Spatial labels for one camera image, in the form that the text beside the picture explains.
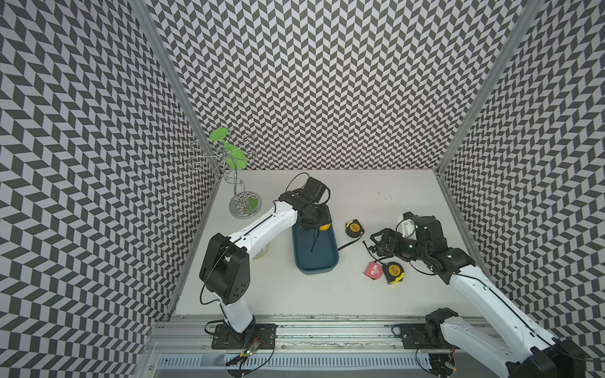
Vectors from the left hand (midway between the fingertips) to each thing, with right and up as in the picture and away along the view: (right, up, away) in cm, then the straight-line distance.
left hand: (326, 223), depth 84 cm
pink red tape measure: (+18, -17, +1) cm, 25 cm away
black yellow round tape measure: (+12, -4, +11) cm, 17 cm away
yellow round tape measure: (-1, -1, -2) cm, 3 cm away
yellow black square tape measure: (+24, -18, -1) cm, 30 cm away
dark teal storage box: (-4, -10, 0) cm, 11 cm away
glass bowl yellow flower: (-25, -12, +7) cm, 28 cm away
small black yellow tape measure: (+18, -13, +7) cm, 24 cm away
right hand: (+17, -7, -6) cm, 20 cm away
